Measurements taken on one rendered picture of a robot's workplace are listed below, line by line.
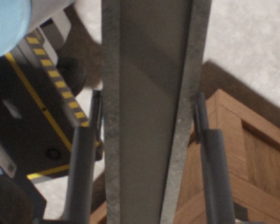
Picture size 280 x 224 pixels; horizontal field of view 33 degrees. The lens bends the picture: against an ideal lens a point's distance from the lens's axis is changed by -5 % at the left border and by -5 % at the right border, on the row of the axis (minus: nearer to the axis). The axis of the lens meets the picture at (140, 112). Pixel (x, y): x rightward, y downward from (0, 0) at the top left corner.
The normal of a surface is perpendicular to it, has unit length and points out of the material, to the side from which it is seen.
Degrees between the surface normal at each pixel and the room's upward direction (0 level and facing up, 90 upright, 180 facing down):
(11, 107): 0
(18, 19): 63
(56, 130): 0
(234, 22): 0
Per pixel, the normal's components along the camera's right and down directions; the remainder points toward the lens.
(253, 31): -0.07, 0.62
